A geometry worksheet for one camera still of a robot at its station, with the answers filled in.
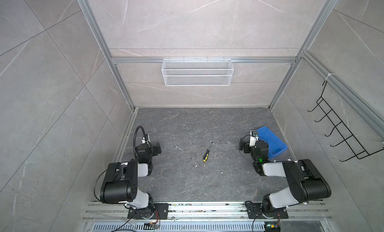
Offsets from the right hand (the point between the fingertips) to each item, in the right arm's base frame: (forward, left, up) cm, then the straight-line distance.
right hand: (248, 137), depth 94 cm
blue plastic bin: (-3, -19, -7) cm, 20 cm away
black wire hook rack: (-25, -31, +26) cm, 48 cm away
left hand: (-1, +64, 0) cm, 64 cm away
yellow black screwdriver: (-11, +28, -4) cm, 30 cm away
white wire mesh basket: (+38, +32, +24) cm, 55 cm away
